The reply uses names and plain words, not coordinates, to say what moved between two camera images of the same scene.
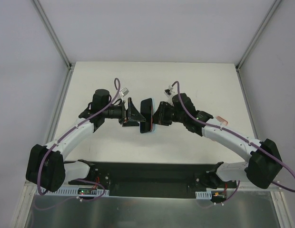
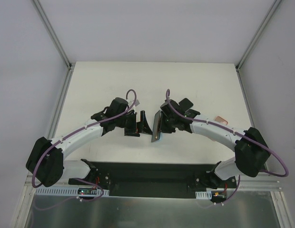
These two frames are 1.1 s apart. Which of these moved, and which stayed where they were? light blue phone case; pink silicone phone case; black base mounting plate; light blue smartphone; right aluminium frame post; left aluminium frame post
Moved: light blue phone case; light blue smartphone
Stayed: right aluminium frame post; pink silicone phone case; black base mounting plate; left aluminium frame post
